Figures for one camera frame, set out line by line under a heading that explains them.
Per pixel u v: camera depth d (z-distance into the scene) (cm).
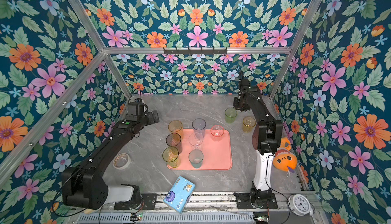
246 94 69
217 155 91
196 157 80
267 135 57
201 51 91
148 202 73
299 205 69
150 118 77
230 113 101
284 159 78
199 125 86
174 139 86
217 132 95
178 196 70
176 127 88
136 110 64
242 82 77
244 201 73
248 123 102
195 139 85
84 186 40
